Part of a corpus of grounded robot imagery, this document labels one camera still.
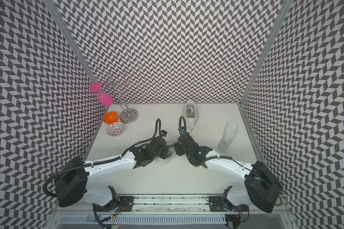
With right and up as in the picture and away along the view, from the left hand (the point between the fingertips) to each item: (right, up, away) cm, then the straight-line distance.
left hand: (165, 147), depth 84 cm
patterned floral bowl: (-38, +10, +18) cm, 43 cm away
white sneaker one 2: (+4, +6, +6) cm, 9 cm away
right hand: (+9, +2, 0) cm, 10 cm away
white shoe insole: (+44, +8, +16) cm, 48 cm away
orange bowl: (-43, +18, +20) cm, 51 cm away
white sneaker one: (+17, +22, +18) cm, 33 cm away
